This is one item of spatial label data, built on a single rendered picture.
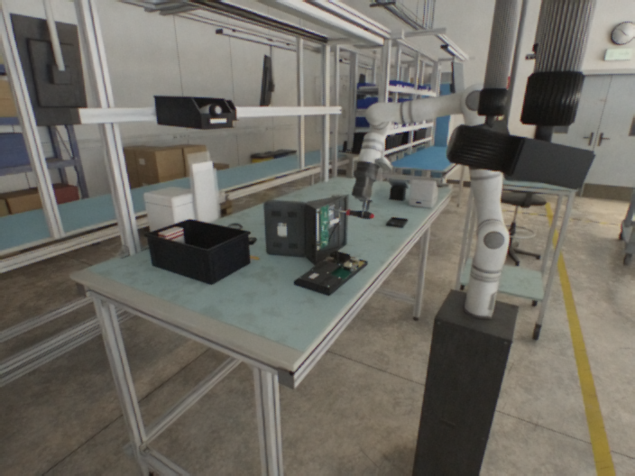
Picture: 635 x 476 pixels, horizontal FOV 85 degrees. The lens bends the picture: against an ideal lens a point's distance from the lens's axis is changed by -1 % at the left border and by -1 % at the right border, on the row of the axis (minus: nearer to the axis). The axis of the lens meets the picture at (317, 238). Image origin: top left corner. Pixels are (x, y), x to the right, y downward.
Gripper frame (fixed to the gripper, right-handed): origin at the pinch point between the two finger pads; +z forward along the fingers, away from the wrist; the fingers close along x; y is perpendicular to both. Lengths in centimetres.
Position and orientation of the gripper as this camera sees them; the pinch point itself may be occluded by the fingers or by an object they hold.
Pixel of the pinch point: (363, 217)
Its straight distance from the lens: 119.2
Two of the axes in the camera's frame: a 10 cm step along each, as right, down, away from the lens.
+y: -8.6, -1.8, 4.8
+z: -2.2, 9.8, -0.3
